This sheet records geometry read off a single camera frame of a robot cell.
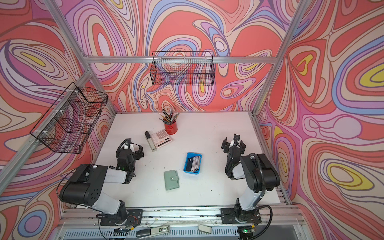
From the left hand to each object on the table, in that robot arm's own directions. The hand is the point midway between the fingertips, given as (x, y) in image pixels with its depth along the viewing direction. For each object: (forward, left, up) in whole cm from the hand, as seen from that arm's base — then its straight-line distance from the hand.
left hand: (134, 144), depth 93 cm
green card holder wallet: (-20, -25, -6) cm, 32 cm away
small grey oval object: (-43, -43, -5) cm, 61 cm away
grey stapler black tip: (+5, -8, -3) cm, 10 cm away
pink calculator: (+8, -15, -5) cm, 18 cm away
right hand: (+2, -64, 0) cm, 64 cm away
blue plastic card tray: (-5, -35, -5) cm, 36 cm away
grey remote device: (-45, -14, -2) cm, 47 cm away
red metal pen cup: (+14, -22, -2) cm, 26 cm away
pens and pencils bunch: (+20, -20, +2) cm, 28 cm away
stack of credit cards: (-12, -37, -3) cm, 39 cm away
